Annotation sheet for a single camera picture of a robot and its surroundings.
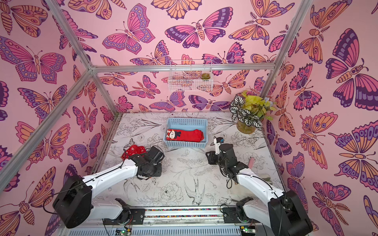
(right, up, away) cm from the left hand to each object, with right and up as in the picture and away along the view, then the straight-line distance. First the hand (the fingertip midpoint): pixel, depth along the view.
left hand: (160, 170), depth 86 cm
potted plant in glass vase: (+52, +35, 0) cm, 63 cm away
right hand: (+28, +11, 0) cm, 30 cm away
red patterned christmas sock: (-20, +11, +12) cm, 26 cm away
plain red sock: (+20, +20, +14) cm, 31 cm away
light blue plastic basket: (+14, +28, +24) cm, 39 cm away
